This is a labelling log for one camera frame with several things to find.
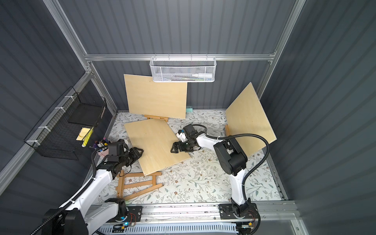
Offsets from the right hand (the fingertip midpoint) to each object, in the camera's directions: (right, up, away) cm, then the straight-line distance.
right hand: (178, 151), depth 94 cm
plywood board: (-23, +37, +9) cm, 44 cm away
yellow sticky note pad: (-47, +13, -19) cm, 53 cm away
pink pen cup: (-43, 0, -8) cm, 44 cm away
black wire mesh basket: (-55, +13, -22) cm, 61 cm away
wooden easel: (-30, -17, -15) cm, 37 cm away
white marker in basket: (+16, +49, 0) cm, 52 cm away
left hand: (-19, +1, -10) cm, 21 cm away
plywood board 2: (-16, +8, +5) cm, 18 cm away
